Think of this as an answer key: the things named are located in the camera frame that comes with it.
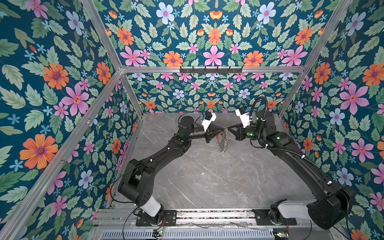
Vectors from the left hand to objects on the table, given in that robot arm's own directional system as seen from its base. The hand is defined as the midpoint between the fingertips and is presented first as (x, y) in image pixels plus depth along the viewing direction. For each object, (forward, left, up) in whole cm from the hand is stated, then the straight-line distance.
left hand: (225, 127), depth 69 cm
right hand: (+2, -3, -2) cm, 4 cm away
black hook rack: (+43, +3, +4) cm, 43 cm away
